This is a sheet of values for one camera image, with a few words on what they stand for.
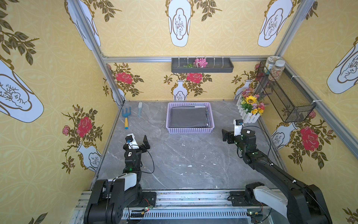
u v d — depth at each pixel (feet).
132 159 2.13
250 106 3.21
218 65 3.04
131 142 2.39
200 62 2.88
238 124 2.39
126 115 3.70
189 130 3.20
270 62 2.79
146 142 2.60
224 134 2.51
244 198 2.39
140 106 3.83
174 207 2.36
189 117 3.40
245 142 2.12
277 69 2.62
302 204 1.32
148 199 2.41
